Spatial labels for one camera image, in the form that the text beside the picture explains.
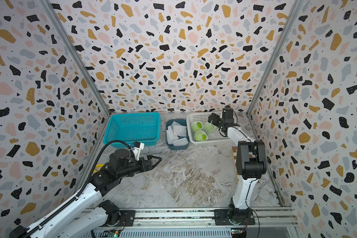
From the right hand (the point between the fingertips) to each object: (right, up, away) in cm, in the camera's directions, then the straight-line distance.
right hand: (215, 118), depth 99 cm
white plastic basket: (+1, -13, +7) cm, 15 cm away
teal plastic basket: (-54, -6, +14) cm, 56 cm away
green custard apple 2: (-7, -13, +1) cm, 15 cm away
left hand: (-33, -22, -26) cm, 48 cm away
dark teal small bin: (-23, -2, +10) cm, 25 cm away
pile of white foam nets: (-28, -9, +4) cm, 30 cm away
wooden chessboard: (+12, -21, -2) cm, 24 cm away
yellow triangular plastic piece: (-73, -29, -9) cm, 79 cm away
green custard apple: (-10, -5, +7) cm, 13 cm away
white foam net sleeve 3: (-3, -6, +5) cm, 8 cm away
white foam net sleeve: (-12, -5, +4) cm, 14 cm away
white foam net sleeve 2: (-10, -12, -2) cm, 16 cm away
